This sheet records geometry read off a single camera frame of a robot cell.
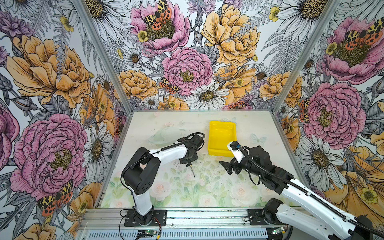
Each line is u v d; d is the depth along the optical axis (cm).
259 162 55
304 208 48
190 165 91
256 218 73
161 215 75
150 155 50
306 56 89
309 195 47
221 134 110
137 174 48
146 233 71
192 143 73
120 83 106
